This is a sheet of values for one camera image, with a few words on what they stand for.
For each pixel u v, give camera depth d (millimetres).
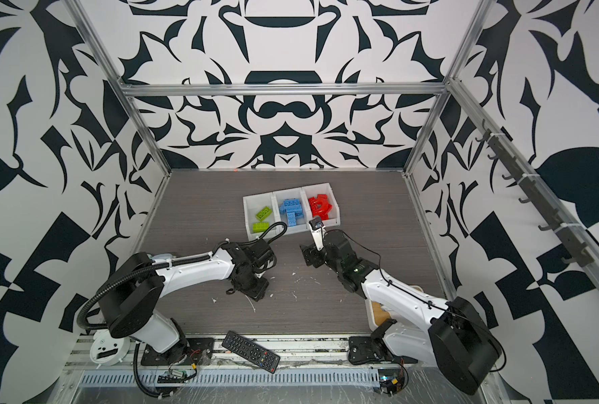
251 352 731
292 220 993
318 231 714
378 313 761
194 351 727
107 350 723
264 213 1025
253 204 1038
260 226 998
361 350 743
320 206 1010
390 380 714
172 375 686
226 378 713
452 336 408
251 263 649
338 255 624
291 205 1014
